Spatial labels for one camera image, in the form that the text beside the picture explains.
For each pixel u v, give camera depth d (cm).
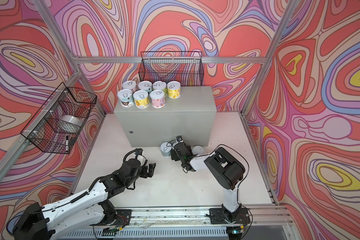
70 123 70
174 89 76
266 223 72
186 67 96
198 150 90
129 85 78
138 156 69
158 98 72
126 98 72
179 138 84
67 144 72
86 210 57
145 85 77
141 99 71
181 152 75
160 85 78
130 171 60
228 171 50
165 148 93
